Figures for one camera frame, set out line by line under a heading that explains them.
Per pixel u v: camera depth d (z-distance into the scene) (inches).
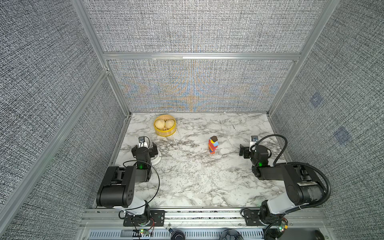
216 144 33.7
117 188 17.9
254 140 31.6
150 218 28.6
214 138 33.5
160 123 41.8
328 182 17.0
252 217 28.8
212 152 38.1
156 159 35.4
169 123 41.7
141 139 31.4
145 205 26.1
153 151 33.6
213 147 35.5
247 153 33.5
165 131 40.8
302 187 17.8
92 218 29.8
